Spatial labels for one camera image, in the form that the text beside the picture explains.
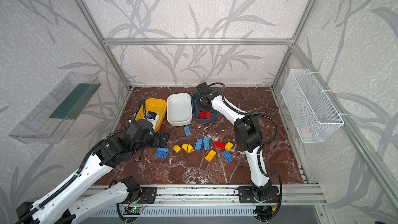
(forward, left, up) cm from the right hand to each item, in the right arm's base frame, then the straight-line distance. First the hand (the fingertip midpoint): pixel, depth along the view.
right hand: (200, 102), depth 97 cm
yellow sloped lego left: (-26, +13, -9) cm, 31 cm away
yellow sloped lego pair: (-26, +6, -8) cm, 28 cm away
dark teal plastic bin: (-2, -9, -10) cm, 14 cm away
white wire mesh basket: (-27, -48, +24) cm, 60 cm away
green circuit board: (-55, +30, -11) cm, 63 cm away
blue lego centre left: (-24, 0, -9) cm, 25 cm away
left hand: (-25, +15, +11) cm, 32 cm away
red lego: (-3, -1, -9) cm, 10 cm away
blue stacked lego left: (-28, +21, -10) cm, 37 cm away
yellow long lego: (-29, -6, -11) cm, 32 cm away
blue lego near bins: (-14, +8, -11) cm, 20 cm away
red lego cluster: (-24, -12, -10) cm, 29 cm away
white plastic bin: (+2, +15, -10) cm, 18 cm away
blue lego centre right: (-23, -4, -9) cm, 25 cm away
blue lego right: (-31, -16, -10) cm, 36 cm away
